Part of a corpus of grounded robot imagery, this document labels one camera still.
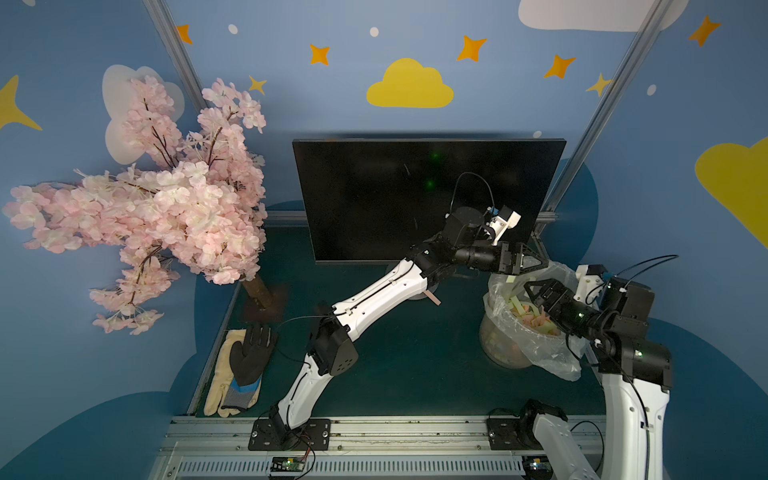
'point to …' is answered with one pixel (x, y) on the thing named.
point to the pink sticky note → (432, 297)
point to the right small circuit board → (537, 468)
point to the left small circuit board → (287, 464)
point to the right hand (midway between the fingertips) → (540, 290)
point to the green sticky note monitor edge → (511, 279)
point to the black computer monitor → (377, 200)
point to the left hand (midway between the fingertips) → (538, 259)
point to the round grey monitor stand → (432, 288)
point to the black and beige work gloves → (236, 380)
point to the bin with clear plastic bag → (516, 333)
